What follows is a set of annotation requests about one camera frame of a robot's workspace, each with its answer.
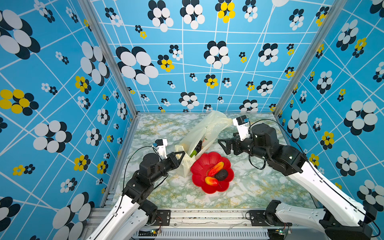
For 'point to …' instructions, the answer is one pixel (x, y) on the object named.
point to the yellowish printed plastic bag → (206, 129)
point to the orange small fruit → (211, 172)
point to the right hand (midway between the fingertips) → (227, 137)
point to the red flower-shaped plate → (200, 167)
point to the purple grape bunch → (198, 146)
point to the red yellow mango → (211, 181)
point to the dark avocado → (221, 175)
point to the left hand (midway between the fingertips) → (186, 152)
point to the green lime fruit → (194, 152)
